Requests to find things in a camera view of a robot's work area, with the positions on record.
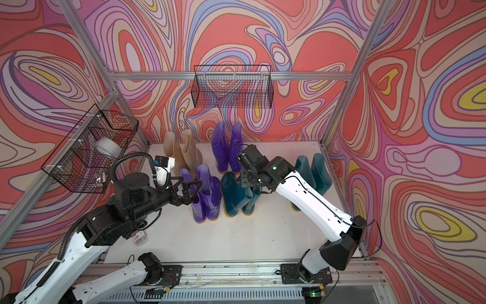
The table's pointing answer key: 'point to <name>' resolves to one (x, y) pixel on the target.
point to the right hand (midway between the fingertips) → (249, 182)
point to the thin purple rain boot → (220, 147)
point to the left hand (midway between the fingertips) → (195, 181)
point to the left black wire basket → (85, 156)
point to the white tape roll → (108, 147)
